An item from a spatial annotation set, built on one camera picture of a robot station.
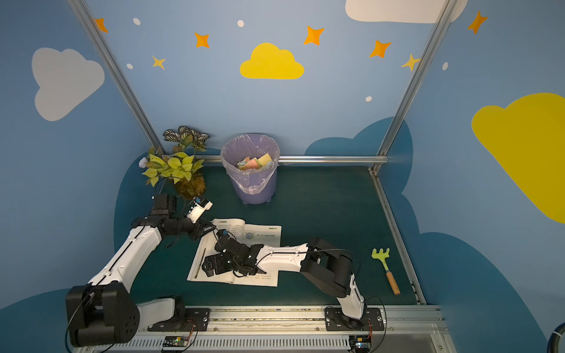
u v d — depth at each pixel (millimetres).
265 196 1013
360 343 719
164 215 651
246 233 955
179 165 882
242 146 997
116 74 833
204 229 767
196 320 768
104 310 396
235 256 639
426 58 801
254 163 1034
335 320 745
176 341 717
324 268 475
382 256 873
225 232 765
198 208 739
